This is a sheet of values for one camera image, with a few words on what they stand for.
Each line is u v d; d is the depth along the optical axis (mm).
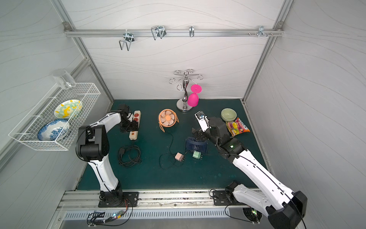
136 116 1057
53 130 625
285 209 374
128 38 783
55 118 674
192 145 821
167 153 906
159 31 759
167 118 979
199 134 639
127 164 840
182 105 1153
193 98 987
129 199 737
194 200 749
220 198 739
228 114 1072
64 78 638
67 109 703
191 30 719
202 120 611
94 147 530
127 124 852
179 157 864
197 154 877
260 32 765
